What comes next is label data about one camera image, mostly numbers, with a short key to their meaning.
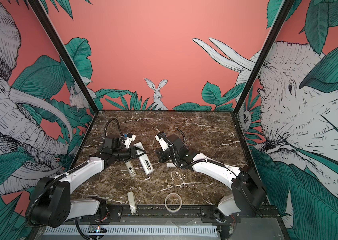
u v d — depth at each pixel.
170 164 0.93
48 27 0.75
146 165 0.80
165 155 0.71
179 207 0.75
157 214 0.75
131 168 0.86
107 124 0.69
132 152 0.78
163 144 0.71
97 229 0.70
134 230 0.70
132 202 0.75
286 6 0.69
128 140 0.80
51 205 0.41
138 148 0.80
